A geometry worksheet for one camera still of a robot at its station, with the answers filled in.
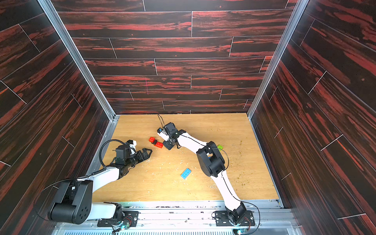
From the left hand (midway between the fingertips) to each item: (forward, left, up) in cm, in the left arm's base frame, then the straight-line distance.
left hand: (148, 152), depth 92 cm
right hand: (+13, -12, -4) cm, 18 cm away
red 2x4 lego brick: (+10, -5, -5) cm, 12 cm away
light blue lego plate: (-11, -24, -6) cm, 27 cm away
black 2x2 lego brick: (+10, -1, -4) cm, 11 cm away
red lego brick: (+11, 0, -1) cm, 11 cm away
